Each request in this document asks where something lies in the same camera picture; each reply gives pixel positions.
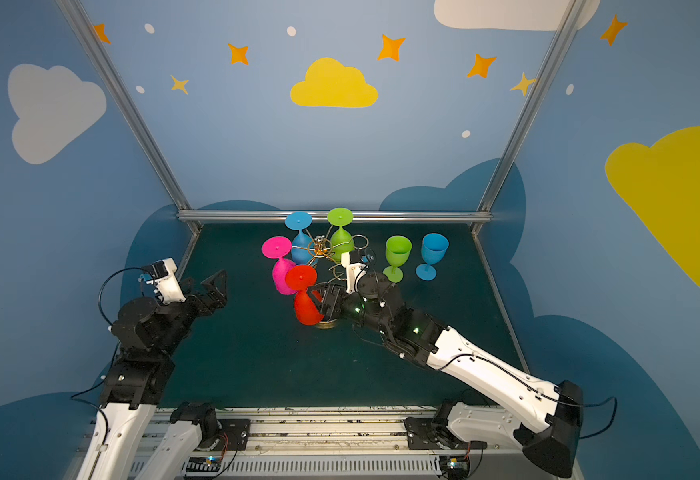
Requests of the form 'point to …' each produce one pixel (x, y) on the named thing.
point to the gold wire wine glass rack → (326, 257)
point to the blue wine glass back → (302, 246)
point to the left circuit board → (202, 466)
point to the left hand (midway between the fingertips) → (206, 274)
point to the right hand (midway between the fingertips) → (315, 288)
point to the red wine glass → (302, 278)
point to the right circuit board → (455, 467)
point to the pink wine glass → (277, 247)
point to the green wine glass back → (341, 241)
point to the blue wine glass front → (434, 247)
